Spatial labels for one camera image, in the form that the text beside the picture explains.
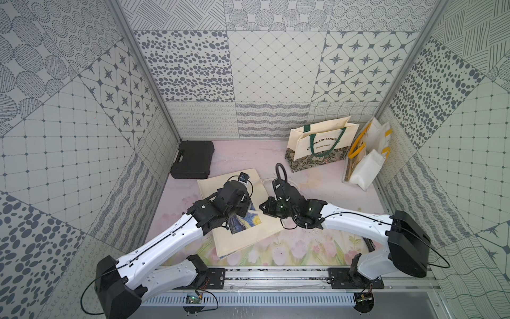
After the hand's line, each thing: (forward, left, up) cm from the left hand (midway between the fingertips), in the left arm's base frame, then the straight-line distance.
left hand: (249, 199), depth 75 cm
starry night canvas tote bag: (-6, +4, -17) cm, 19 cm away
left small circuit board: (-30, +20, -21) cm, 42 cm away
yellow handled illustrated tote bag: (+22, -51, +3) cm, 55 cm away
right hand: (-1, -4, -6) cm, 7 cm away
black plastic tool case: (+31, +34, -15) cm, 49 cm away
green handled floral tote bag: (+30, -27, -1) cm, 41 cm away
